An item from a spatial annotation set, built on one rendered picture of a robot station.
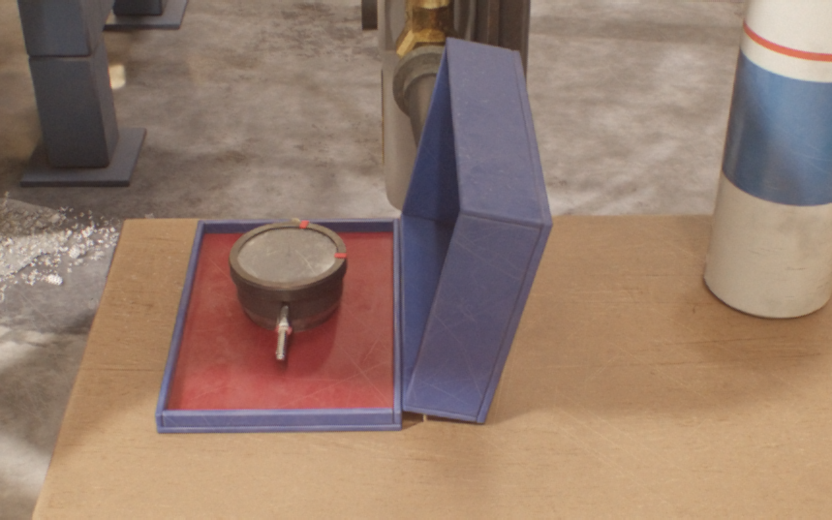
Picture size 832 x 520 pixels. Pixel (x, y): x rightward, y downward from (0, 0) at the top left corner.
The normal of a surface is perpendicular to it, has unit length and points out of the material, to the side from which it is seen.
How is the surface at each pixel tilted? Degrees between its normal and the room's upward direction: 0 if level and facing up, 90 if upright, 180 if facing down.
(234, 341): 0
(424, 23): 90
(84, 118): 90
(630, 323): 0
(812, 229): 90
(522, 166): 13
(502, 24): 90
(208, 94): 0
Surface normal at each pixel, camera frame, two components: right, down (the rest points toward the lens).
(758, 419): 0.00, -0.82
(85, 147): 0.02, 0.57
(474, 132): 0.22, -0.80
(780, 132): -0.48, 0.50
